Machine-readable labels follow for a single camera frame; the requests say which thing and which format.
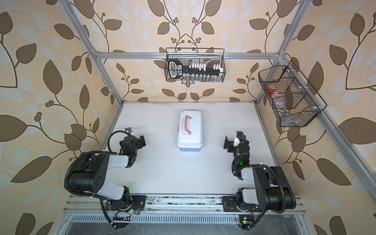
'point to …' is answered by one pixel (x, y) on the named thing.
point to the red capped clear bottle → (272, 88)
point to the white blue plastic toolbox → (190, 131)
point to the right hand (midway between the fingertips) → (235, 138)
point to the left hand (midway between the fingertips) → (134, 136)
